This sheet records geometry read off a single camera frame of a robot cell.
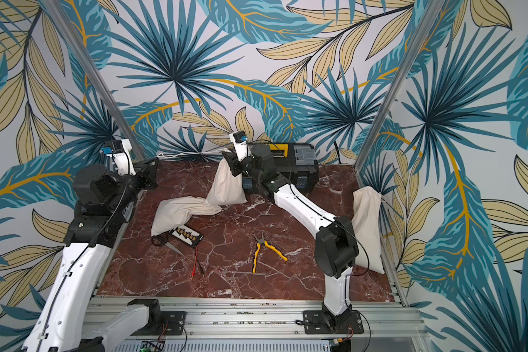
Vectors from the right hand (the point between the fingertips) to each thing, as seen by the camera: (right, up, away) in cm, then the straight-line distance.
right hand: (205, 160), depth 74 cm
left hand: (-12, -2, -10) cm, 16 cm away
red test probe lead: (-8, -41, +11) cm, 43 cm away
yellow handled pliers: (+19, -32, +17) cm, 40 cm away
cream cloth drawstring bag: (+6, -10, +10) cm, 15 cm away
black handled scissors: (-24, -31, +18) cm, 43 cm away
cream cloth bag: (-18, -19, +15) cm, 30 cm away
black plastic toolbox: (+35, +2, +24) cm, 42 cm away
